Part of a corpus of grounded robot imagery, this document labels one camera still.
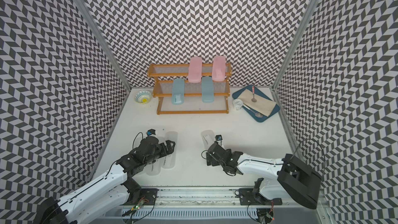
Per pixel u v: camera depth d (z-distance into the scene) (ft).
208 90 3.07
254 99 3.60
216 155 2.12
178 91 3.00
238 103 3.35
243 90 3.66
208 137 3.05
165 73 2.80
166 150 2.40
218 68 2.86
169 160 2.71
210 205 2.37
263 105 3.45
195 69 2.83
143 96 3.67
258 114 3.33
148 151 2.00
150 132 2.42
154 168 2.64
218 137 2.52
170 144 2.50
